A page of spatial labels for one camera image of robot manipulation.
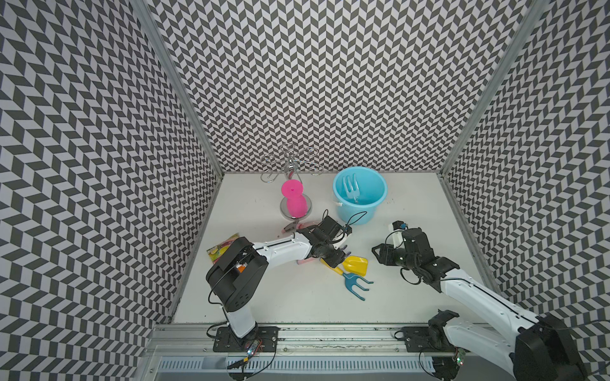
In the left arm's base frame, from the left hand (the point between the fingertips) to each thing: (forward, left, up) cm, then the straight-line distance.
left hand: (336, 256), depth 88 cm
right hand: (-1, -15, +4) cm, 15 cm away
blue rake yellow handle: (-8, -5, -3) cm, 10 cm away
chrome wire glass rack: (+24, +18, +26) cm, 39 cm away
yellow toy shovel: (-1, -8, -5) cm, 10 cm away
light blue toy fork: (+26, -8, +7) cm, 28 cm away
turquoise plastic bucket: (+26, -16, +10) cm, 33 cm away
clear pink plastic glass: (+13, +16, 0) cm, 21 cm away
